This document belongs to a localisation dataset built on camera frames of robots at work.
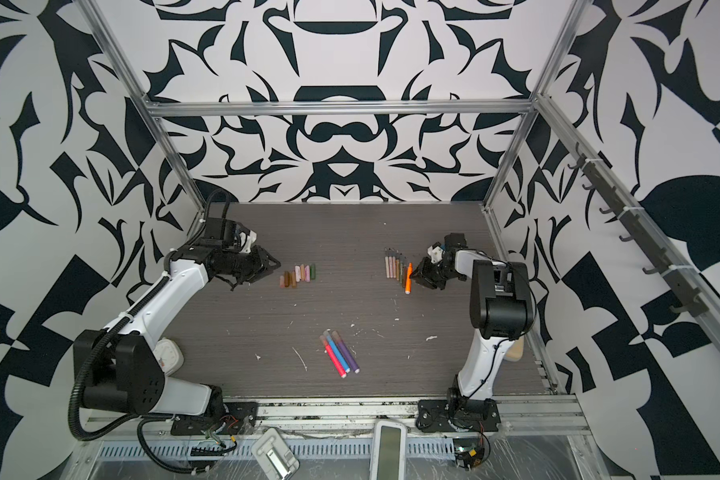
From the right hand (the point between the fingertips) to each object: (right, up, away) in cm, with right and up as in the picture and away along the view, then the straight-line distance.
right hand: (417, 273), depth 98 cm
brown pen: (-6, +2, +4) cm, 7 cm away
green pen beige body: (-9, +2, +4) cm, 10 cm away
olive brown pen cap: (-40, -1, +1) cm, 40 cm away
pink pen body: (-8, +2, +4) cm, 9 cm away
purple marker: (-23, -20, -14) cm, 33 cm away
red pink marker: (-26, -21, -15) cm, 36 cm away
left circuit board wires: (-54, -40, -25) cm, 72 cm away
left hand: (-41, +5, -15) cm, 44 cm away
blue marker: (-25, -20, -14) cm, 35 cm away
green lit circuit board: (+7, -38, -27) cm, 48 cm away
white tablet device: (-12, -35, -32) cm, 49 cm away
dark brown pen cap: (-42, -2, +1) cm, 42 cm away
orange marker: (-3, -2, +1) cm, 4 cm away
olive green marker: (-5, +1, +3) cm, 6 cm away
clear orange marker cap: (-44, -3, 0) cm, 44 cm away
